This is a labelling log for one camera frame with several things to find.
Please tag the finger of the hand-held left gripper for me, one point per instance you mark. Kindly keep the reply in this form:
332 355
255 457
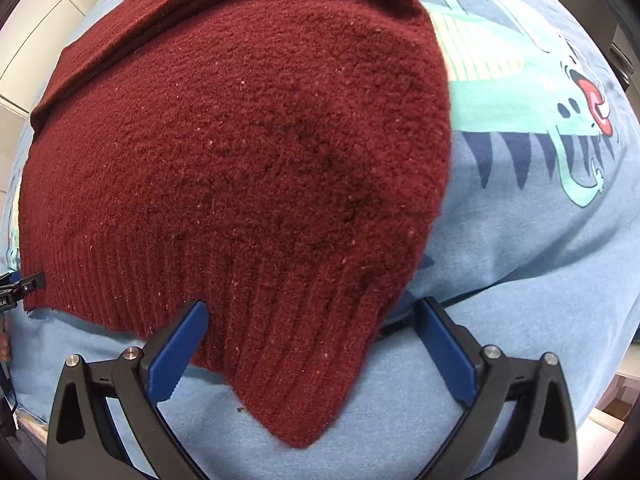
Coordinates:
27 284

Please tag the blue printed bed sheet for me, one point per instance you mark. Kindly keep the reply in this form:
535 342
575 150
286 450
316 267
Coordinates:
525 260

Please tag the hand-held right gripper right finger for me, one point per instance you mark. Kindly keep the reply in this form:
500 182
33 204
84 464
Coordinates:
447 350

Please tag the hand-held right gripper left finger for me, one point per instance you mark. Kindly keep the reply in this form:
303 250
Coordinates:
175 350

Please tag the dark red knit sweater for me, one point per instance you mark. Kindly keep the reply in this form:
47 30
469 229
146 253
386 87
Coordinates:
240 150

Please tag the white wardrobe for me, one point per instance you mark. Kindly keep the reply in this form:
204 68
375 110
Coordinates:
45 30

